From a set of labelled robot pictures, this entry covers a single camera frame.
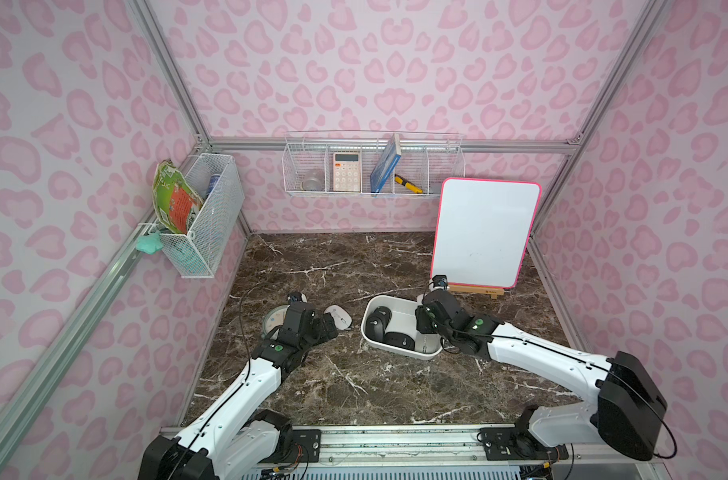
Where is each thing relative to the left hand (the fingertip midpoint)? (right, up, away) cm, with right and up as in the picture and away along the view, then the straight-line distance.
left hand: (320, 318), depth 85 cm
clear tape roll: (-5, +41, +12) cm, 43 cm away
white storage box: (+20, -4, +9) cm, 23 cm away
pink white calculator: (+6, +44, +10) cm, 46 cm away
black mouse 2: (+23, -7, +3) cm, 24 cm away
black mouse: (+16, -2, +4) cm, 17 cm away
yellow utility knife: (+27, +41, +13) cm, 51 cm away
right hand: (+28, +2, -1) cm, 29 cm away
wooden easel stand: (+50, +6, +16) cm, 53 cm away
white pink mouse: (+5, -1, +9) cm, 10 cm away
